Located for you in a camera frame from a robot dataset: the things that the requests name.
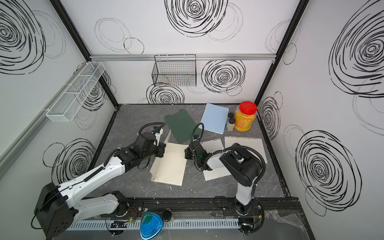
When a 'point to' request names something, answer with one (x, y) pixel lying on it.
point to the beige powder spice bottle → (230, 124)
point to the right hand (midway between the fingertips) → (185, 151)
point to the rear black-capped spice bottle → (230, 114)
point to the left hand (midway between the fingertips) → (166, 145)
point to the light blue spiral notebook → (214, 118)
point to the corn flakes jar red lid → (245, 116)
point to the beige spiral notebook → (170, 168)
